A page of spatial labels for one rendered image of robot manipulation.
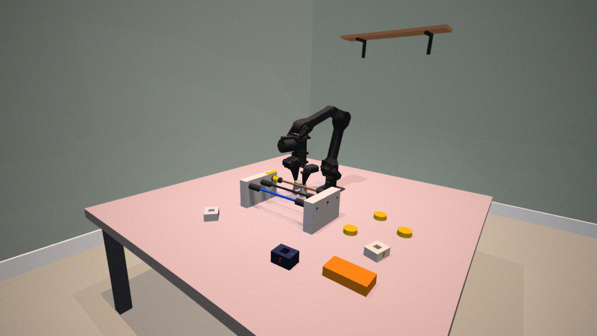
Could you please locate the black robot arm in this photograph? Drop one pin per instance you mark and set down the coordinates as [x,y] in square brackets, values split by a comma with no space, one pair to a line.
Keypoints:
[291,142]

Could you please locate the yellow short cylinder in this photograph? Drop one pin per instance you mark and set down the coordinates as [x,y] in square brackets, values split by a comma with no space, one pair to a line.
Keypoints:
[380,216]
[404,232]
[350,230]

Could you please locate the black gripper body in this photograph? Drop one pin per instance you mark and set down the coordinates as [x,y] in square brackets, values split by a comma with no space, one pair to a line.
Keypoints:
[310,168]

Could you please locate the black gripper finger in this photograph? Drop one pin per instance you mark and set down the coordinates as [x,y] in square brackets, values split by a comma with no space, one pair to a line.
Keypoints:
[295,173]
[304,177]

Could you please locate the orange rectangular block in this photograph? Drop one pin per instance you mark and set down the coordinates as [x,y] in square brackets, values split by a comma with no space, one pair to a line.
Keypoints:
[351,276]

